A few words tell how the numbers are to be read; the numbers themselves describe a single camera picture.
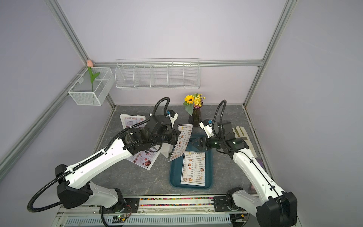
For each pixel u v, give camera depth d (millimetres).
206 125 679
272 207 380
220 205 737
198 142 656
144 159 909
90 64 890
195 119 1023
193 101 890
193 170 849
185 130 741
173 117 600
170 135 597
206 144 654
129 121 890
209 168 845
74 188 404
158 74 986
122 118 889
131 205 733
